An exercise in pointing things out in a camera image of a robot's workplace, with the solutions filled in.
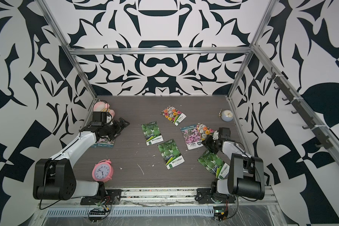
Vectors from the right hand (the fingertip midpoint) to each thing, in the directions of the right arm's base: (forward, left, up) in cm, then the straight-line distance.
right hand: (203, 140), depth 92 cm
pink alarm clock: (-18, +60, 0) cm, 63 cm away
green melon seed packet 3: (-14, -5, -3) cm, 15 cm away
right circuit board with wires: (-38, -4, -4) cm, 38 cm away
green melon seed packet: (+7, +34, -3) cm, 35 cm away
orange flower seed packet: (+9, -2, -2) cm, 9 cm away
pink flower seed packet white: (+4, +7, -3) cm, 8 cm away
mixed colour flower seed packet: (+23, +19, -2) cm, 30 cm away
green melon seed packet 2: (-9, +21, -3) cm, 23 cm away
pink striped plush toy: (+27, +74, +3) cm, 79 cm away
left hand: (+6, +49, +10) cm, 51 cm away
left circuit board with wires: (-38, +59, -5) cm, 70 cm away
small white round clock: (+19, -20, 0) cm, 28 cm away
